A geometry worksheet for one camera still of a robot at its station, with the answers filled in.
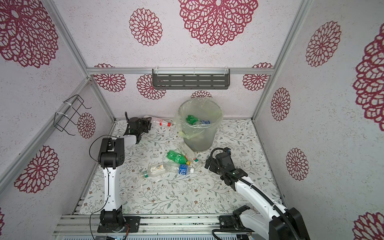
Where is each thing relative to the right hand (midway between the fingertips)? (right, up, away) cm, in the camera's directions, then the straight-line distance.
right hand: (211, 161), depth 85 cm
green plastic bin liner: (-9, +28, +17) cm, 34 cm away
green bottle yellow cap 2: (-12, +25, +13) cm, 31 cm away
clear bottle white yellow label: (-34, -6, +3) cm, 35 cm away
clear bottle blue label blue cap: (-4, +23, +12) cm, 27 cm away
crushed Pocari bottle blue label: (-17, -5, +3) cm, 18 cm away
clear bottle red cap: (-34, +24, +24) cm, 48 cm away
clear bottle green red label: (-11, -1, +8) cm, 13 cm away
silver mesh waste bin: (-2, +10, +13) cm, 17 cm away
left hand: (-41, +26, +27) cm, 55 cm away
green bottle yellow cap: (-19, +1, +7) cm, 21 cm away
